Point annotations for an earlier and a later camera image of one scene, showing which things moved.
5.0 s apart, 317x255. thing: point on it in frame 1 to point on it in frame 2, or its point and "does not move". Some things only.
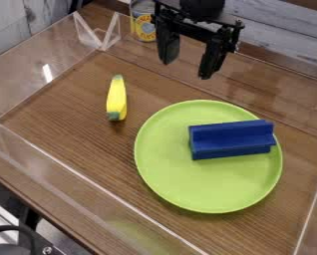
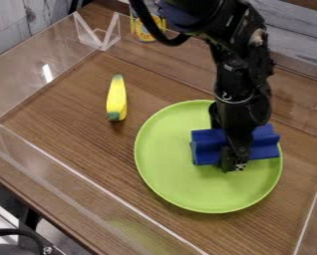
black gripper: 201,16 to 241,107
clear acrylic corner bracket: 90,36 does not move
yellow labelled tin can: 143,28 does not move
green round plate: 218,184 does not move
